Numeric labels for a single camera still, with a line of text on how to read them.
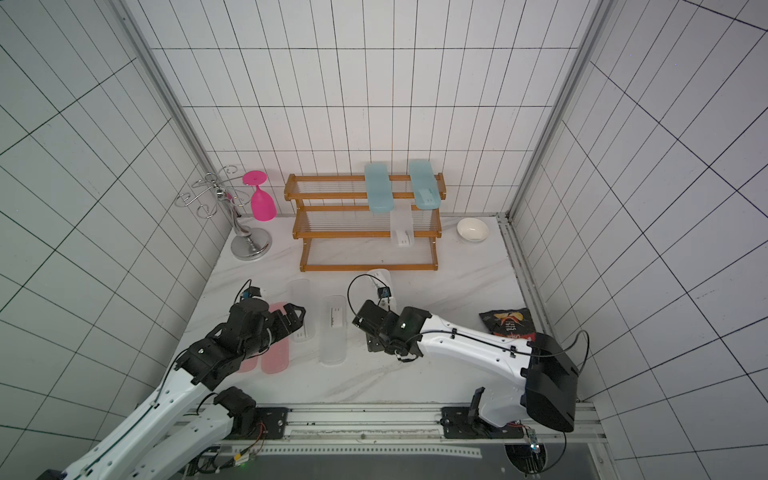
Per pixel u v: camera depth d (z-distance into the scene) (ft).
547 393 1.24
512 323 2.90
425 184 2.89
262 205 3.31
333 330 2.92
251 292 2.24
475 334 1.54
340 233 3.11
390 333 1.76
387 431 2.38
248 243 3.59
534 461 2.18
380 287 2.31
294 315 2.28
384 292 2.30
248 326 1.84
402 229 3.04
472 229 3.64
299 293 3.17
